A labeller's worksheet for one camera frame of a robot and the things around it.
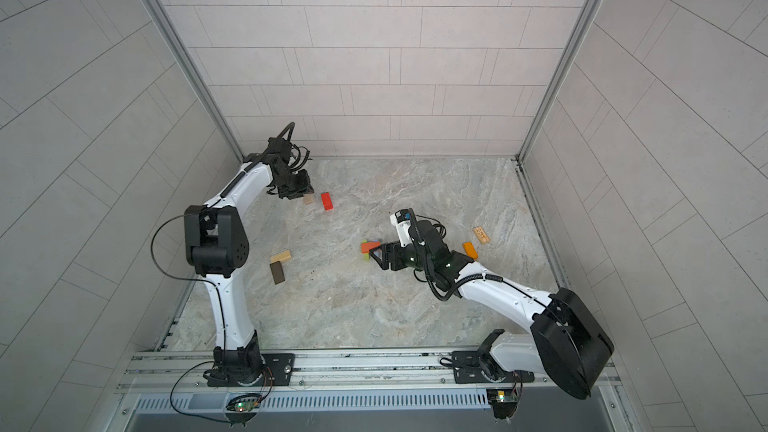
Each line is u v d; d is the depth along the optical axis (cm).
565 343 40
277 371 70
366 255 89
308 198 91
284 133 74
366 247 91
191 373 71
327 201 102
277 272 87
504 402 68
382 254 70
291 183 83
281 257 89
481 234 94
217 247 54
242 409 65
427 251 61
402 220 72
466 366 71
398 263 70
